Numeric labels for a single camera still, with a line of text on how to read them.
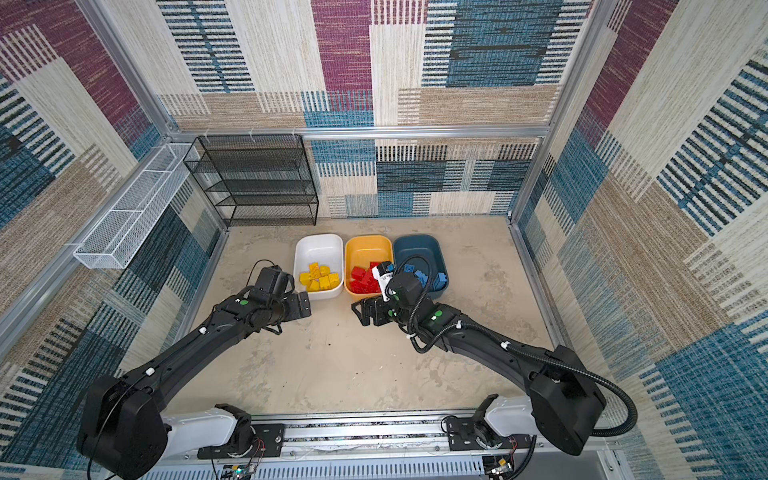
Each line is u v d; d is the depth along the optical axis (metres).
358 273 1.03
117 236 0.72
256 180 1.08
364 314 0.70
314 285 0.99
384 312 0.71
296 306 0.77
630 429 0.41
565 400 0.41
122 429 0.39
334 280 0.99
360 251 1.10
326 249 1.08
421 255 1.12
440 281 0.96
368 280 1.00
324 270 1.03
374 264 1.10
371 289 0.99
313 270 1.04
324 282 0.99
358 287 0.99
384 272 0.71
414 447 0.73
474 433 0.66
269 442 0.73
